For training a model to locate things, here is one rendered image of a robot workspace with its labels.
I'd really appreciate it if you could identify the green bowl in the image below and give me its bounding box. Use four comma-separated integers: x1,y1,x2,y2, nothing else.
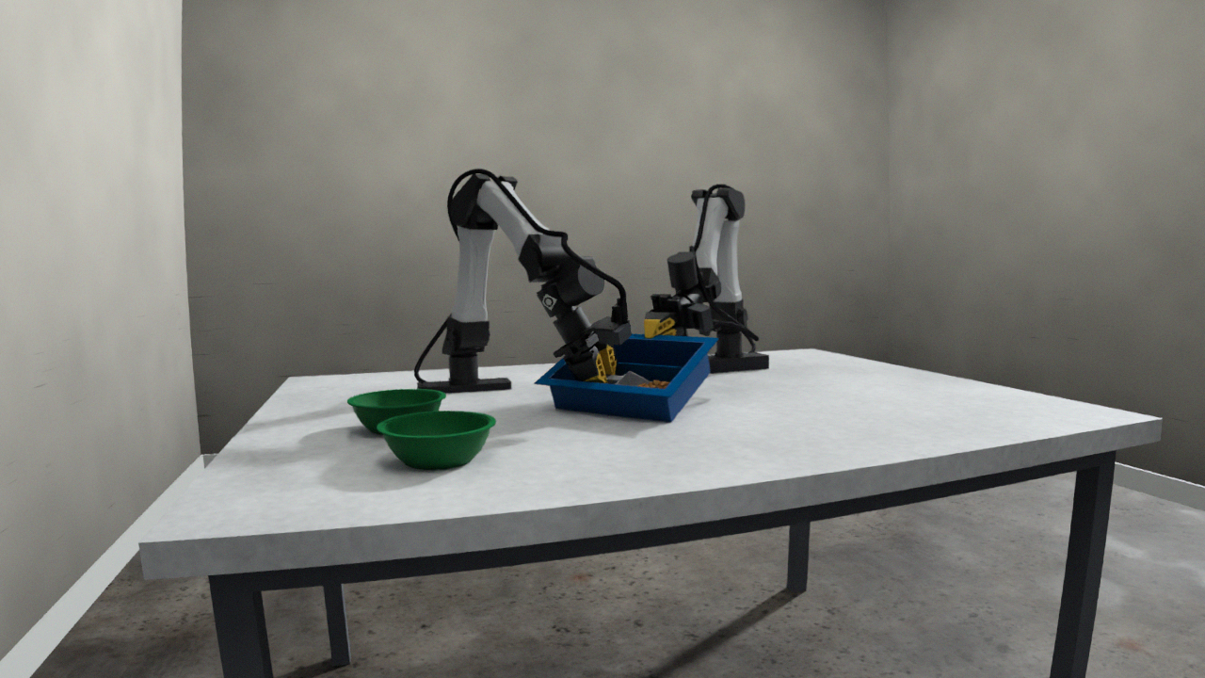
347,389,446,435
377,411,496,470

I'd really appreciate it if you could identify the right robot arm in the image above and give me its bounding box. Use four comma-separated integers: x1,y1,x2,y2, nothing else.
417,173,631,391

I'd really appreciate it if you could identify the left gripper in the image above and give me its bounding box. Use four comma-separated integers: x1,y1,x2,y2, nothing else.
643,294,690,340

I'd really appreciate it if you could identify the blue box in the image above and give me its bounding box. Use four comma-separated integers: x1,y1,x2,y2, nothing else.
535,334,718,423

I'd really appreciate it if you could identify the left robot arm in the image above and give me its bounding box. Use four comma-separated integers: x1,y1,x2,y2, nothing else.
668,188,769,362

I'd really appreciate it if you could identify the grey metal scoop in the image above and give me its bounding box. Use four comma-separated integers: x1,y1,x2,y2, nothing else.
606,371,652,387

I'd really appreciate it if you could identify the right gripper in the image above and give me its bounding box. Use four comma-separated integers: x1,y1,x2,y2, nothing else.
553,306,617,383

